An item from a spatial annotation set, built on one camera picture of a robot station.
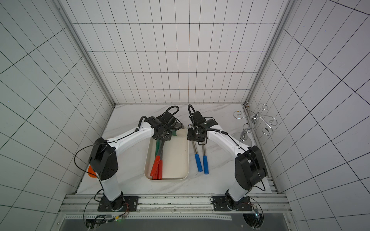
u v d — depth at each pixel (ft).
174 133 3.11
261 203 2.42
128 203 2.37
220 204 2.35
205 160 2.87
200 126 2.04
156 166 2.49
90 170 2.64
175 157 2.90
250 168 1.44
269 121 2.46
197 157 2.93
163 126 2.07
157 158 3.06
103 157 1.54
